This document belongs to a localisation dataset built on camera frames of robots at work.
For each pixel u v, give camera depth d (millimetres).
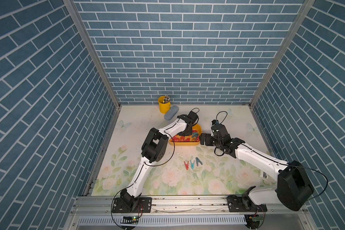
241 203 680
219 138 654
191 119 828
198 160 891
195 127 1010
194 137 1012
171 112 1155
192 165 879
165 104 1081
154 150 597
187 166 869
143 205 731
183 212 725
